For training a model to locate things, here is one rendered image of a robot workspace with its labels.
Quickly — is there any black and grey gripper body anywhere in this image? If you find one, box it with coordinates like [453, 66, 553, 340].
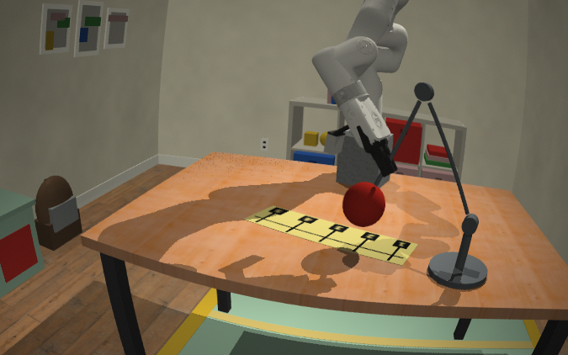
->
[339, 93, 390, 148]

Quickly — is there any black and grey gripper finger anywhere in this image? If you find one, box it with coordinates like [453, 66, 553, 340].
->
[357, 126, 395, 177]
[380, 138, 398, 171]

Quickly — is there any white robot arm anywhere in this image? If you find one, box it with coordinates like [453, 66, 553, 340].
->
[312, 0, 409, 155]

